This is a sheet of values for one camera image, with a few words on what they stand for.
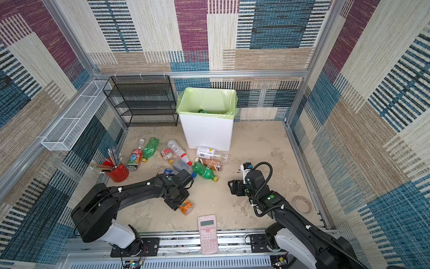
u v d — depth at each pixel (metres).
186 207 0.80
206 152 0.97
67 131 0.73
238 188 0.73
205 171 0.91
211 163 0.94
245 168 0.75
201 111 1.05
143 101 1.11
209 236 0.75
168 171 0.91
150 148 1.02
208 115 0.81
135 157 0.97
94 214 0.43
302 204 0.85
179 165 0.94
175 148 1.02
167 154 1.00
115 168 0.83
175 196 0.71
